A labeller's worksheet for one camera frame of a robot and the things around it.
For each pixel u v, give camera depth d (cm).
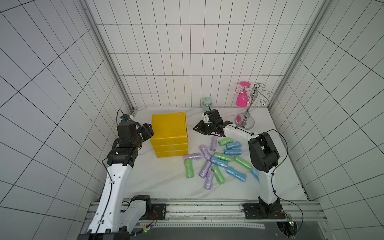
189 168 86
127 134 50
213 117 77
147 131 64
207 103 113
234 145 95
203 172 84
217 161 87
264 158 53
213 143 96
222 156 90
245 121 110
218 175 83
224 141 97
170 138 76
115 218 38
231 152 92
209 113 78
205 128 86
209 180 81
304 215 70
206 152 92
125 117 62
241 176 83
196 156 90
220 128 73
